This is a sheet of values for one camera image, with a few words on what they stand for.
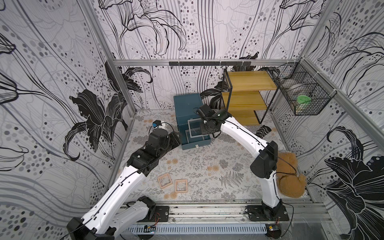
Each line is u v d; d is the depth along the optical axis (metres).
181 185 0.82
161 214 0.73
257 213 0.72
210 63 0.92
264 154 0.49
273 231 0.70
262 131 1.03
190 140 0.90
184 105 0.93
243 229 0.69
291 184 0.74
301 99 0.79
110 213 0.39
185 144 0.87
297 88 0.78
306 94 0.80
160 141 0.52
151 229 0.72
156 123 0.62
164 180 0.84
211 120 0.60
